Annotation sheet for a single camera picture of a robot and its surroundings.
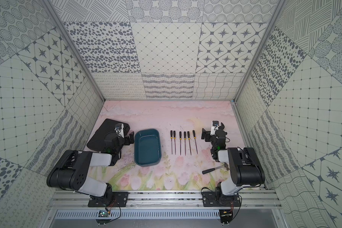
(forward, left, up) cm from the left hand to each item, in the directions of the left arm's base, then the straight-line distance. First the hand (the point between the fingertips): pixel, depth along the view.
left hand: (125, 130), depth 93 cm
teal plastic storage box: (-8, -15, -8) cm, 19 cm away
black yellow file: (+4, -43, -7) cm, 43 cm away
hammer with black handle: (-18, -65, -8) cm, 68 cm away
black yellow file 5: (0, -31, -8) cm, 32 cm away
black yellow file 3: (+1, -37, -7) cm, 37 cm away
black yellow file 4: (0, -33, -8) cm, 34 cm away
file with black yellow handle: (0, -47, -8) cm, 48 cm away
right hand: (+3, -58, -2) cm, 58 cm away
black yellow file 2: (-1, -40, -9) cm, 41 cm away
